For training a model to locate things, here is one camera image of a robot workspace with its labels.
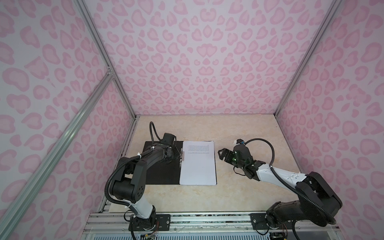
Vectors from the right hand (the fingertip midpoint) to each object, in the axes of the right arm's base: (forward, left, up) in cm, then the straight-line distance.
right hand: (223, 153), depth 88 cm
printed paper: (-2, +15, -11) cm, 18 cm away
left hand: (+2, +28, -5) cm, 28 cm away
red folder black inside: (-10, +32, -6) cm, 34 cm away
